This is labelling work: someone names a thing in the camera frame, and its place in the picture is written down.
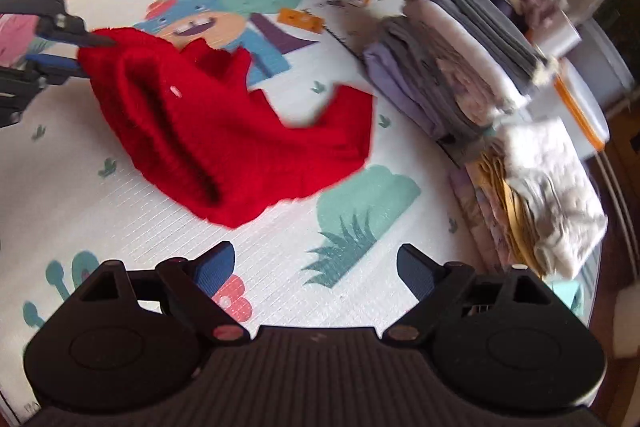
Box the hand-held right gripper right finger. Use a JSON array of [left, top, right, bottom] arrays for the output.
[[382, 243, 568, 343]]

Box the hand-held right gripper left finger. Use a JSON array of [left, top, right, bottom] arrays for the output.
[[75, 241, 251, 348]]

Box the red knitted sweater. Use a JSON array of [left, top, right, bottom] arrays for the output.
[[77, 27, 376, 229]]

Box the stack of folded pale clothes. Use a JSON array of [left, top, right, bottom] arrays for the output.
[[450, 117, 608, 280]]

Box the stack of folded grey clothes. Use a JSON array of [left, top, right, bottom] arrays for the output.
[[362, 0, 561, 168]]

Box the printed play mat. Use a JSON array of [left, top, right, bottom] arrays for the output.
[[0, 0, 601, 408]]

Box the folded mint green garment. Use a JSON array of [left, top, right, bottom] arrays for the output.
[[547, 281, 585, 325]]

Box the white plastic container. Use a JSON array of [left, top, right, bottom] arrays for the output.
[[552, 19, 637, 152]]

